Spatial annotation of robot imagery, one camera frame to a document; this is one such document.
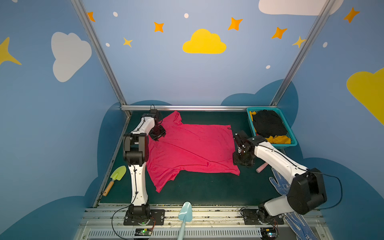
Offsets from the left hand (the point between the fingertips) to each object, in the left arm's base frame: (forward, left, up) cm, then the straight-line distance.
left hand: (163, 135), depth 104 cm
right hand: (-22, -48, +7) cm, 53 cm away
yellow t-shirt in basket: (-4, -79, +3) cm, 79 cm away
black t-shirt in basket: (+7, -73, +7) cm, 74 cm away
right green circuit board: (-55, -58, -4) cm, 80 cm away
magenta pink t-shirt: (-7, -28, -3) cm, 30 cm away
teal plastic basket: (-7, -85, +7) cm, 86 cm away
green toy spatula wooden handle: (-28, +24, -1) cm, 37 cm away
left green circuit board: (-55, +3, -4) cm, 56 cm away
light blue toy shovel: (-48, -17, -3) cm, 51 cm away
